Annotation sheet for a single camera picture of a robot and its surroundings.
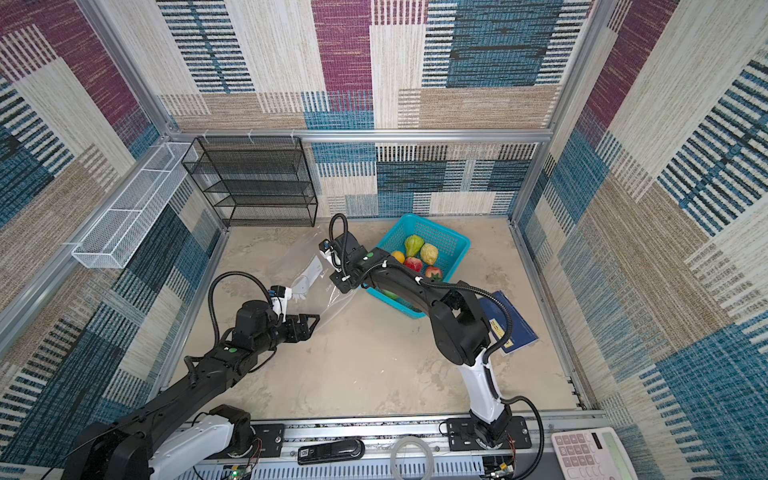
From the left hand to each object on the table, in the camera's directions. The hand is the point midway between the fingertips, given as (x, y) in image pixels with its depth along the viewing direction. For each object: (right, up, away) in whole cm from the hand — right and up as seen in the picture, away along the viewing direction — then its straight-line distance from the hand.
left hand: (307, 313), depth 84 cm
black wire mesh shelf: (-26, +43, +26) cm, 56 cm away
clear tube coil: (+24, -30, -12) cm, 40 cm away
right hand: (+9, +9, +6) cm, 14 cm away
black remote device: (+12, -28, -15) cm, 34 cm away
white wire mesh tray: (-42, +19, -14) cm, 48 cm away
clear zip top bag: (+1, +6, +10) cm, 12 cm away
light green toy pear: (+31, +19, +22) cm, 43 cm away
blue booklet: (+62, -7, +5) cm, 62 cm away
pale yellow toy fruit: (+36, +16, +19) cm, 44 cm away
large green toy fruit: (+23, +9, -23) cm, 33 cm away
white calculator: (+70, -29, -15) cm, 77 cm away
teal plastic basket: (+44, +19, +21) cm, 52 cm away
